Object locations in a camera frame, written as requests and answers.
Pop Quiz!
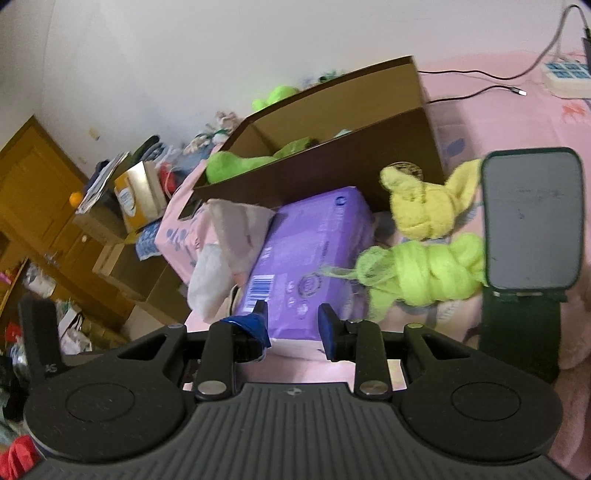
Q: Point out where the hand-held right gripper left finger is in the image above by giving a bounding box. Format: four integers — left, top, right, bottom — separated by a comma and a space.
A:
108, 300, 272, 401

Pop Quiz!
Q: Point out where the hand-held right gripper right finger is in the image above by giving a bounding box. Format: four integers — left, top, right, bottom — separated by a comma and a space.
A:
318, 303, 472, 400

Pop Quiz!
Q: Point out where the beige plush toy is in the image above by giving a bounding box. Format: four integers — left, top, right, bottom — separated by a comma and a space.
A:
187, 198, 274, 324

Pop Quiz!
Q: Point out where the lime green knitted plush toy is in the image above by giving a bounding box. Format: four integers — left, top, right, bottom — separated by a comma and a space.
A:
323, 233, 488, 324

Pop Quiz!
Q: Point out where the brown cardboard box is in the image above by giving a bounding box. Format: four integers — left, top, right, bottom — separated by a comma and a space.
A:
191, 55, 446, 215

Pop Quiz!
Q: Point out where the yellow plush toy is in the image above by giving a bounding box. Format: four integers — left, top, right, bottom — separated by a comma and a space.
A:
379, 158, 483, 243

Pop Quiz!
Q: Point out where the bright green plush toy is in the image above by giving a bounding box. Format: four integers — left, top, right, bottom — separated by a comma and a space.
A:
205, 137, 319, 185

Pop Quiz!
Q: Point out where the white plastic bag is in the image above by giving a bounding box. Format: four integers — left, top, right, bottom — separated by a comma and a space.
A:
58, 309, 93, 356

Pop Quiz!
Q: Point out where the purple tissue pack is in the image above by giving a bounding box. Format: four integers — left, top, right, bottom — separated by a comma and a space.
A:
231, 186, 375, 344

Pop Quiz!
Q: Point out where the red cloth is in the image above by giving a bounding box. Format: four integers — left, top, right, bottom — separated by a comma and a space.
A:
0, 436, 41, 480

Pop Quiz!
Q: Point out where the blue white patterned packet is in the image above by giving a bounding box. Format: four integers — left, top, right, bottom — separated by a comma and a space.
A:
135, 224, 163, 259

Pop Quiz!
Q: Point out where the wooden door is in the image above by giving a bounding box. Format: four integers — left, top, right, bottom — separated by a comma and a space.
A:
0, 115, 134, 333

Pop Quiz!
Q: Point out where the stack of papers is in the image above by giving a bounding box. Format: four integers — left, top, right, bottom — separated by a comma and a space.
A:
76, 151, 132, 214

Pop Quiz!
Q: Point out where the yellow tissue box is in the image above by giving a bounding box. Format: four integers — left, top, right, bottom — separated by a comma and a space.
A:
113, 161, 168, 233

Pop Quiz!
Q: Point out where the light blue cloth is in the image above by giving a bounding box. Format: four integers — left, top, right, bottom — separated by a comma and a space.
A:
173, 143, 213, 169

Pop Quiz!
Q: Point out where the grey plush toy green band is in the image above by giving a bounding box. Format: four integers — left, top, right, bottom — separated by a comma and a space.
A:
213, 110, 243, 137

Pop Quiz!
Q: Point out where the dark green cloth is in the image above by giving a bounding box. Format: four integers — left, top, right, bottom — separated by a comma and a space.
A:
133, 135, 161, 160

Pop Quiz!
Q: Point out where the green frog plush toy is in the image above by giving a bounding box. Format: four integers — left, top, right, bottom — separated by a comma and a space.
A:
252, 85, 298, 112

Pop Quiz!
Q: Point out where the dark phone on black stand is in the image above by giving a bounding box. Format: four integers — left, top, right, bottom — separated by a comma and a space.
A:
478, 147, 583, 384

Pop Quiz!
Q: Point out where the pink printed bed sheet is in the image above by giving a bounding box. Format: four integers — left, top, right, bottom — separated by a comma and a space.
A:
154, 51, 591, 480

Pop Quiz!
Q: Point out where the white power strip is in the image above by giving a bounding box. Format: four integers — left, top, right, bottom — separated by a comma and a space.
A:
541, 58, 591, 100

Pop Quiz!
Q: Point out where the black charging cable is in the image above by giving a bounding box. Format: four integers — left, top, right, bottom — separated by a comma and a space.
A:
418, 4, 585, 104

